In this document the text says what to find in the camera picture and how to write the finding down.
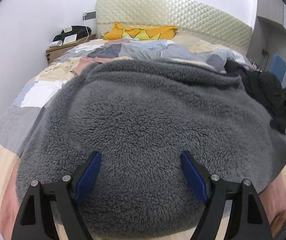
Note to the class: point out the white cylinder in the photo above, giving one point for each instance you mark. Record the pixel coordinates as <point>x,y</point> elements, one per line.
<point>55,44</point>

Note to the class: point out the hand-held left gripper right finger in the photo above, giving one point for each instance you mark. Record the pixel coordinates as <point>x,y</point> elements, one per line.
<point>194,177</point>

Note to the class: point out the black jacket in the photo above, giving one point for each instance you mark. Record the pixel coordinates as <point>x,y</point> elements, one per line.
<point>258,87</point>

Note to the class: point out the black bag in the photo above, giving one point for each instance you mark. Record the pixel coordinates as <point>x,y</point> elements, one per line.
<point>79,31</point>

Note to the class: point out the cream quilted headboard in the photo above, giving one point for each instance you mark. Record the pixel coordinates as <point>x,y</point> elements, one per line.
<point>183,12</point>

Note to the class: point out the black wall socket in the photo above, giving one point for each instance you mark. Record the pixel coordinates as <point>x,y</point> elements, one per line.
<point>265,52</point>

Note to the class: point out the yellow pillow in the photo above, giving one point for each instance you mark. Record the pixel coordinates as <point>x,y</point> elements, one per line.
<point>155,32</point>

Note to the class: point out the grey fleece jacket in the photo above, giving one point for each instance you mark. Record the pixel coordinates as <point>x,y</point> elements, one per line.
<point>145,110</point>

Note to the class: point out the wooden nightstand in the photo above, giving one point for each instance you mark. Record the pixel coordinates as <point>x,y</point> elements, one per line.
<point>55,53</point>

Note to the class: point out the grey wall socket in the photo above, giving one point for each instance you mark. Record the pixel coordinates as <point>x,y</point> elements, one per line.
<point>90,15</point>

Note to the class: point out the small white box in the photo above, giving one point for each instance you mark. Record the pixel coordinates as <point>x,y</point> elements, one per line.
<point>67,28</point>

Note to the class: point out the cluttered small bottles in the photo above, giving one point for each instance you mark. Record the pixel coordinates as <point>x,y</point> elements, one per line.
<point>255,64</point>

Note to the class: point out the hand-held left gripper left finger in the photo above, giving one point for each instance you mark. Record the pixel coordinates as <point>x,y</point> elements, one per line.
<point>88,177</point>

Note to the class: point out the patchwork quilt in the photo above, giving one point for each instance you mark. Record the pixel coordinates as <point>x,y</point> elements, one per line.
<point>32,97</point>

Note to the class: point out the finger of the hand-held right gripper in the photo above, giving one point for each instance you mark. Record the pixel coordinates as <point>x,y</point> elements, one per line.
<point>279,125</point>

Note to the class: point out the grey wardrobe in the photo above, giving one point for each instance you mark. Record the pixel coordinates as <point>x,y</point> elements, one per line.
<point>270,5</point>

